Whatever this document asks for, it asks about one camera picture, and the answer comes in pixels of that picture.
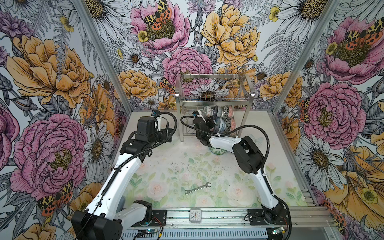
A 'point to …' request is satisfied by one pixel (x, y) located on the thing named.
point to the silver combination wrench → (187, 192)
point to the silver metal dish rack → (219, 103)
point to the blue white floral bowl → (220, 125)
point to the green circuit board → (147, 233)
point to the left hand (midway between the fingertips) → (162, 134)
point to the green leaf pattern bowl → (218, 151)
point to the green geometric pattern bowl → (207, 110)
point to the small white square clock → (195, 215)
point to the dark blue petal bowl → (215, 112)
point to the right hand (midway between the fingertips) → (212, 119)
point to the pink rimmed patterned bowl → (230, 111)
